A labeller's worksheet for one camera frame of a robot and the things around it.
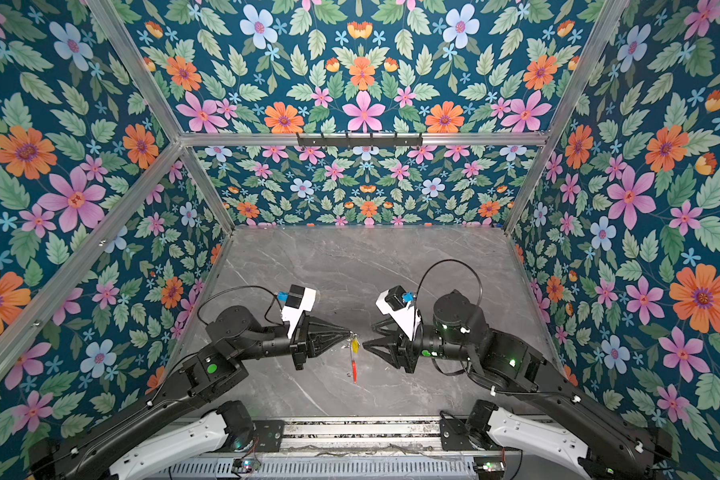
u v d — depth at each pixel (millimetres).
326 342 558
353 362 867
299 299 493
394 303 474
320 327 543
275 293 486
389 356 526
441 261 431
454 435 732
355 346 565
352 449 722
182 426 571
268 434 737
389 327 567
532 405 448
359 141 927
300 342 495
